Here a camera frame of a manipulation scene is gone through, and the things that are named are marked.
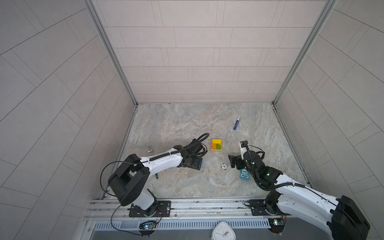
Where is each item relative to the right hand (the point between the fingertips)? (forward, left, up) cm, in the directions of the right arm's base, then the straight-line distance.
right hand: (234, 155), depth 83 cm
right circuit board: (-32, -14, -8) cm, 36 cm away
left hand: (-1, +21, -5) cm, 21 cm away
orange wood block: (+8, +10, -3) cm, 14 cm away
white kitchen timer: (-33, +12, -3) cm, 35 cm away
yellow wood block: (+11, +8, -2) cm, 13 cm away
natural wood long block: (+7, +9, -5) cm, 12 cm away
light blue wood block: (-4, +18, +3) cm, 19 cm away
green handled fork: (+9, +50, -3) cm, 51 cm away
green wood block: (+8, +8, -3) cm, 12 cm away
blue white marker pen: (+27, -8, -5) cm, 28 cm away
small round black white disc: (-4, +6, -5) cm, 9 cm away
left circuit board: (-29, +44, -1) cm, 53 cm away
